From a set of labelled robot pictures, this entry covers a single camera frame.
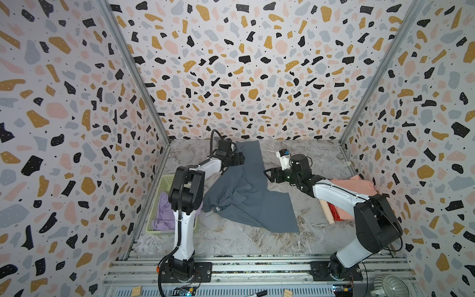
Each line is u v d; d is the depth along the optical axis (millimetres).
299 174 703
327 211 881
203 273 735
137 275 745
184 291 702
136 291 688
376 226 456
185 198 567
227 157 834
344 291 716
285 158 809
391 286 714
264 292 697
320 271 734
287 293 689
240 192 955
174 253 624
